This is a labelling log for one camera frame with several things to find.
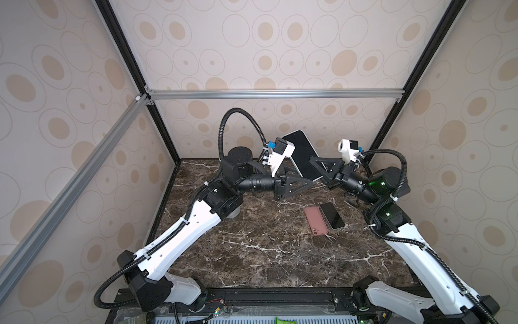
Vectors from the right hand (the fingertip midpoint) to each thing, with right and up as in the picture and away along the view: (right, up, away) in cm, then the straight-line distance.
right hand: (315, 164), depth 55 cm
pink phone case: (+10, -24, +40) cm, 48 cm away
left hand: (-1, -6, -5) cm, 8 cm away
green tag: (-9, -53, +14) cm, 56 cm away
